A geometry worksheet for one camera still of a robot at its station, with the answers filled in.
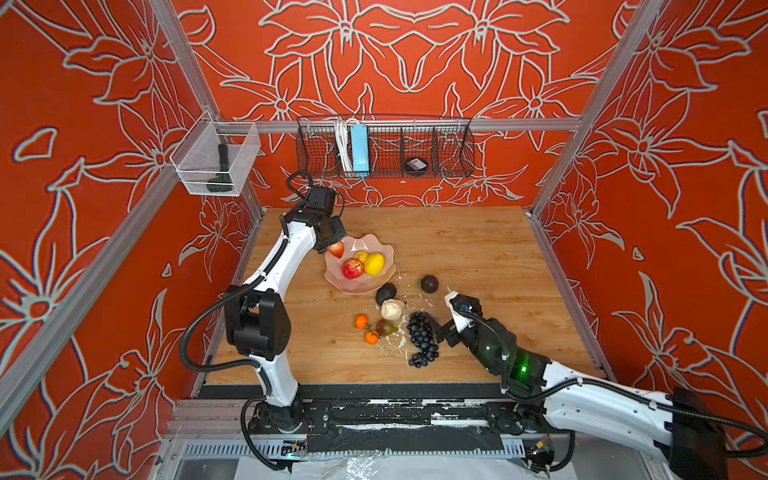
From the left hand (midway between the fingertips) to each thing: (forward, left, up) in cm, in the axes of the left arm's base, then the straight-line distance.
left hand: (336, 232), depth 89 cm
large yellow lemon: (-2, -12, -13) cm, 17 cm away
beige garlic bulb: (-17, -18, -14) cm, 29 cm away
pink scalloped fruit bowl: (-7, -9, -17) cm, 21 cm away
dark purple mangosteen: (-8, -30, -14) cm, 34 cm away
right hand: (-20, -31, -2) cm, 37 cm away
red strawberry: (-5, -1, -3) cm, 5 cm away
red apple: (-5, -5, -12) cm, 14 cm away
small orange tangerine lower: (-26, -13, -17) cm, 34 cm away
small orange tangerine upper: (-21, -9, -16) cm, 28 cm away
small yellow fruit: (+2, -7, -13) cm, 15 cm away
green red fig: (-23, -17, -15) cm, 32 cm away
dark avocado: (-11, -16, -15) cm, 25 cm away
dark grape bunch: (-26, -27, -14) cm, 40 cm away
